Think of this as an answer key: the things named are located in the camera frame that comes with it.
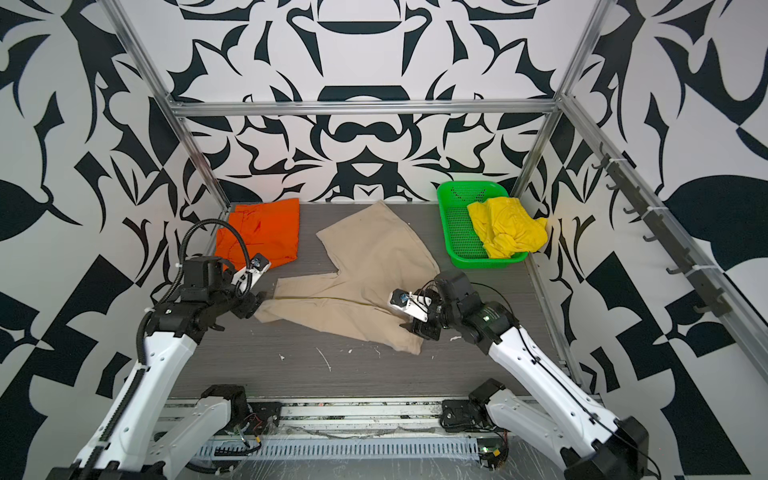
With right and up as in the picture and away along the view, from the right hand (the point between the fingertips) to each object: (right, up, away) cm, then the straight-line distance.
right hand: (409, 306), depth 74 cm
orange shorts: (-48, +20, +37) cm, 64 cm away
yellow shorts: (+33, +20, +24) cm, 45 cm away
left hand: (-41, +7, +2) cm, 41 cm away
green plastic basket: (+21, +14, +28) cm, 38 cm away
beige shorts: (-9, +11, +28) cm, 31 cm away
